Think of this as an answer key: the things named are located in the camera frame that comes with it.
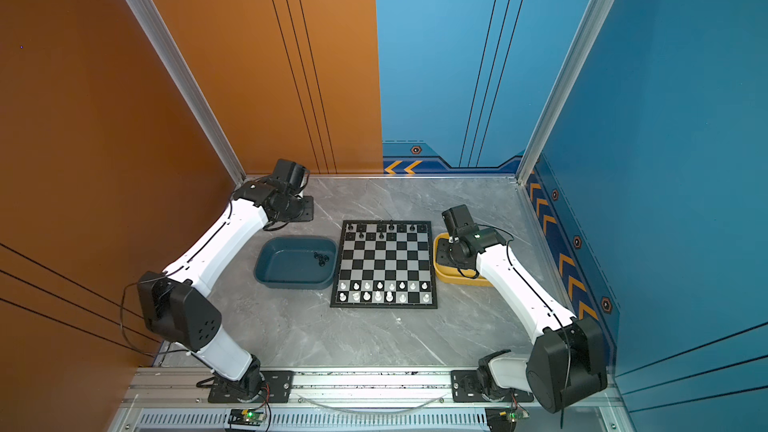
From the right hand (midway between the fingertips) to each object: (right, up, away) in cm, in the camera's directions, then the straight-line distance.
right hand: (442, 255), depth 84 cm
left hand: (-38, +14, +1) cm, 41 cm away
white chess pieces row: (-18, -12, +1) cm, 22 cm away
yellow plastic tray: (+4, -6, +3) cm, 8 cm away
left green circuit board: (-49, -36, -13) cm, 62 cm away
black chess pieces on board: (-15, +6, +18) cm, 25 cm away
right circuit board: (+12, -37, -13) cm, 41 cm away
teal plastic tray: (-45, -5, +13) cm, 47 cm away
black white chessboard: (-17, -5, +10) cm, 20 cm away
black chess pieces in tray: (-38, -3, +13) cm, 40 cm away
